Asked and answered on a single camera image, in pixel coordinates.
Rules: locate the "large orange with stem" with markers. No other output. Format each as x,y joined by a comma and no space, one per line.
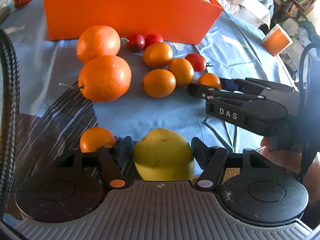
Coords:
103,79

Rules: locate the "red tomato with stem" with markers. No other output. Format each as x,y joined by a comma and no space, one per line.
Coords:
198,62

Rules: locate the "yellow-green pear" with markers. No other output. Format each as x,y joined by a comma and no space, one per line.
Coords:
164,155

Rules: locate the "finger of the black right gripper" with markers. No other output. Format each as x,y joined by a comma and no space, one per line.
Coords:
252,86
202,91

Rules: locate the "blue bed sheet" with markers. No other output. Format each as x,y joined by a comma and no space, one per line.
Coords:
232,45

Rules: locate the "right hand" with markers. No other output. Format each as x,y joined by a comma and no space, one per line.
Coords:
291,161

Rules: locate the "large orange back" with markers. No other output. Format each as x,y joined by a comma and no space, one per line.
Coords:
97,41

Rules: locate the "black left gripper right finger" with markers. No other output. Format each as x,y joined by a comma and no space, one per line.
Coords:
212,161

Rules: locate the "dark red tomato left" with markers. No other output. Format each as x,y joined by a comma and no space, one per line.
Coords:
136,42

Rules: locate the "small orange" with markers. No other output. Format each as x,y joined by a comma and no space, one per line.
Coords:
96,137

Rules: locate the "red tomato behind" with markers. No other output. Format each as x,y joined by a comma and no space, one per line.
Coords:
151,39

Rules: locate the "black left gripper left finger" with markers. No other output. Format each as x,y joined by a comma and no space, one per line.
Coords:
111,162

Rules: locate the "orange white cup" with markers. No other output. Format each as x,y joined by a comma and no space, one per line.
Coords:
276,41

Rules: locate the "mandarin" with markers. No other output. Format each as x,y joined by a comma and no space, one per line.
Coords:
158,55
159,83
182,70
209,79

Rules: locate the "dark striped cloth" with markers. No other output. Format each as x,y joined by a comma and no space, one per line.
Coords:
48,128

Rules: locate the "orange cardboard box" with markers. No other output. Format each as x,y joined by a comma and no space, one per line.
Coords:
184,21

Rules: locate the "mandarin top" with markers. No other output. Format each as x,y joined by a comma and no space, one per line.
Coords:
158,55

